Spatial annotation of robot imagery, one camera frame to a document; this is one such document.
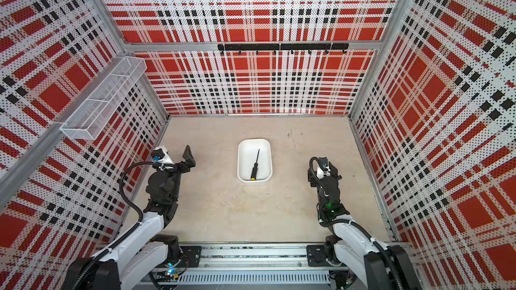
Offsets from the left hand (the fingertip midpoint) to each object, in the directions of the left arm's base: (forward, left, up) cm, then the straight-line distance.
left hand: (181, 148), depth 80 cm
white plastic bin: (+12, -24, -20) cm, 34 cm away
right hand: (-2, -59, -9) cm, 60 cm away
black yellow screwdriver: (0, -29, -20) cm, 35 cm away
